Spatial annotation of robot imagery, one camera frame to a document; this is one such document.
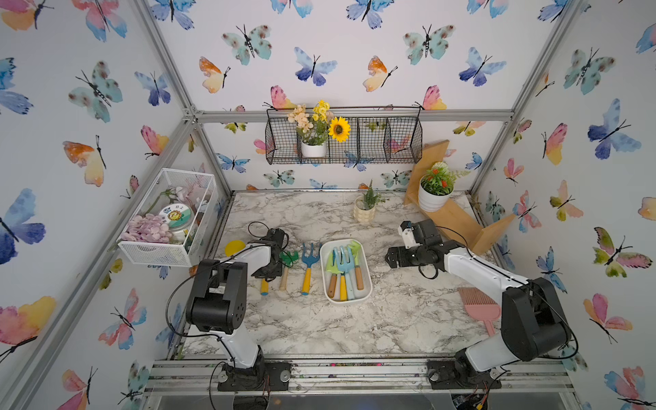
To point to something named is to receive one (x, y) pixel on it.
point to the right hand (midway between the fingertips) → (399, 254)
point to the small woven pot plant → (365, 206)
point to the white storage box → (326, 250)
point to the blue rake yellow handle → (342, 268)
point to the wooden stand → (455, 220)
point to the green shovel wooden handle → (356, 247)
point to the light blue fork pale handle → (349, 274)
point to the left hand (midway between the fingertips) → (268, 269)
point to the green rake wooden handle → (287, 260)
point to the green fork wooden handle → (333, 272)
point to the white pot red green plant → (436, 189)
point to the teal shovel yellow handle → (265, 288)
